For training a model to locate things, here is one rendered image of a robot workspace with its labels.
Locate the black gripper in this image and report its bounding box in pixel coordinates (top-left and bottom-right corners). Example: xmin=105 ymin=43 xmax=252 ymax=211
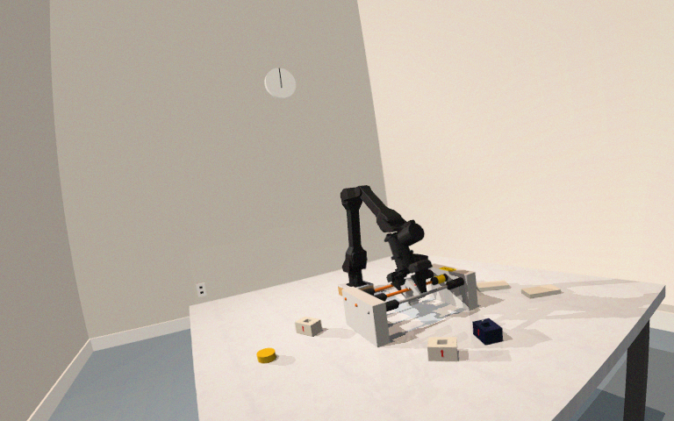
xmin=386 ymin=247 xmax=432 ymax=293

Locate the yellow short cylinder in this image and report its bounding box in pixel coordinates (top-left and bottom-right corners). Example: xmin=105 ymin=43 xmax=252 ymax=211
xmin=256 ymin=347 xmax=276 ymax=364

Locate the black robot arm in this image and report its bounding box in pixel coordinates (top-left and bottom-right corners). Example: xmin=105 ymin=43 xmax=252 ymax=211
xmin=341 ymin=185 xmax=424 ymax=288

